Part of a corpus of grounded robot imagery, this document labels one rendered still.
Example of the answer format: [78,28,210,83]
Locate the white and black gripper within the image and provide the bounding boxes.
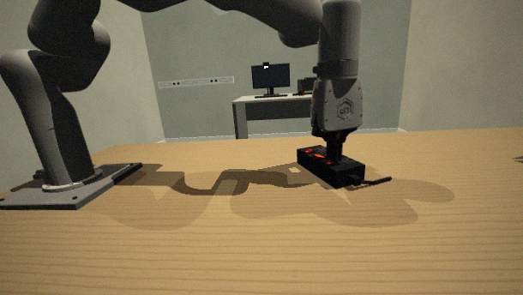
[310,75,364,162]

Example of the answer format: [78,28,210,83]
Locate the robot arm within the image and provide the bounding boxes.
[0,0,361,193]

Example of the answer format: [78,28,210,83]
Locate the black power strip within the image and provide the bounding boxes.
[297,145,388,189]

